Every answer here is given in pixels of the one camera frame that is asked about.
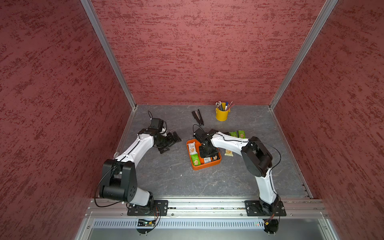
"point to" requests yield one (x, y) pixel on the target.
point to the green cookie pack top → (241, 134)
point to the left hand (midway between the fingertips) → (175, 146)
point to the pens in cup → (224, 106)
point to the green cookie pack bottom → (195, 159)
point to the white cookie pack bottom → (207, 160)
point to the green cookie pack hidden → (233, 134)
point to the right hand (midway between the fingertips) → (206, 158)
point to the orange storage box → (203, 165)
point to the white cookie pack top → (192, 148)
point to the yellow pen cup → (222, 115)
